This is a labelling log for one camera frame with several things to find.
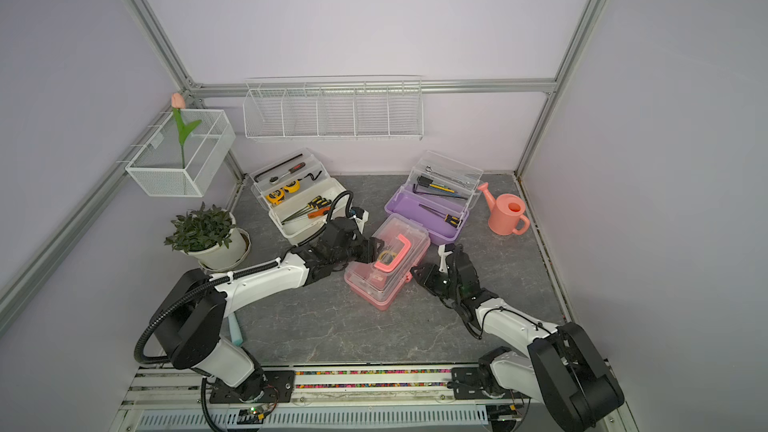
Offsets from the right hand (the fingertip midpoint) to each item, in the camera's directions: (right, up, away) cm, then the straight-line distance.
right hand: (411, 270), depth 86 cm
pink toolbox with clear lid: (-9, -3, -2) cm, 10 cm away
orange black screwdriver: (-33, +16, +21) cm, 42 cm away
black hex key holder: (+6, +28, +22) cm, 36 cm away
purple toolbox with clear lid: (+11, +23, +19) cm, 32 cm away
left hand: (-10, +7, 0) cm, 12 cm away
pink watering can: (+31, +16, +9) cm, 36 cm away
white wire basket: (-66, +30, -11) cm, 73 cm away
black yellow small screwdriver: (+14, +14, +19) cm, 28 cm away
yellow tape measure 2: (-41, +25, +19) cm, 52 cm away
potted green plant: (-56, +10, -4) cm, 57 cm away
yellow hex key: (+12, +25, +19) cm, 34 cm away
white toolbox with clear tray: (-39, +23, +20) cm, 49 cm away
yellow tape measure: (-46, +22, +16) cm, 53 cm away
